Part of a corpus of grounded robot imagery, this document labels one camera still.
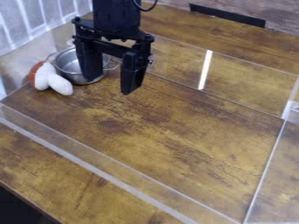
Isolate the clear acrylic tray barrier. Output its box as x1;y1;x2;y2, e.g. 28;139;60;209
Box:
0;21;299;224

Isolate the white plush mushroom brown cap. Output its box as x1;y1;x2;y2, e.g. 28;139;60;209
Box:
30;61;74;95

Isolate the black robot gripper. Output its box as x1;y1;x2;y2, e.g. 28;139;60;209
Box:
72;0;155;95

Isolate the black bar at table edge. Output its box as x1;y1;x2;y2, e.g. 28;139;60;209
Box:
190;3;267;28

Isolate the silver metal pot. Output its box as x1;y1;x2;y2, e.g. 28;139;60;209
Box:
50;46;120;85

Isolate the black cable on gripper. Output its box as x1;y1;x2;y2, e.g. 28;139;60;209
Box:
132;0;159;12

